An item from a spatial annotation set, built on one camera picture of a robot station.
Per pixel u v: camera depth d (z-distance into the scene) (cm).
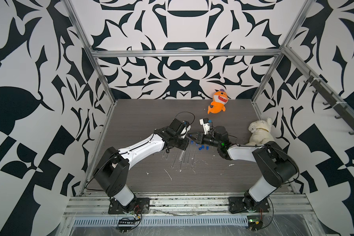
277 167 47
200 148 94
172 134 66
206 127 81
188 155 91
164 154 92
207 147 94
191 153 92
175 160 89
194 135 82
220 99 112
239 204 74
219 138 72
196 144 79
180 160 89
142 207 74
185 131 71
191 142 80
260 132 92
